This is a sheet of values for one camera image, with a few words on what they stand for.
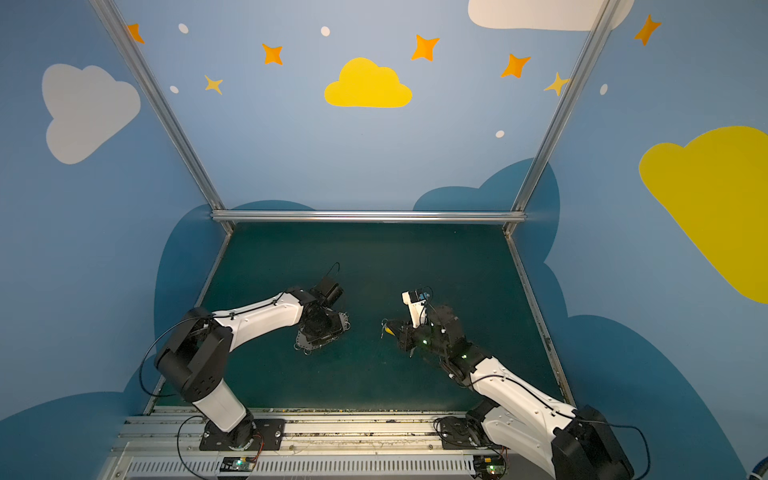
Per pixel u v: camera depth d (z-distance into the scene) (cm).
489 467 72
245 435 67
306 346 90
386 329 79
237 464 71
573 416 44
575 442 41
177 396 46
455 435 74
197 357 46
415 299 71
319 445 73
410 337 70
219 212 115
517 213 117
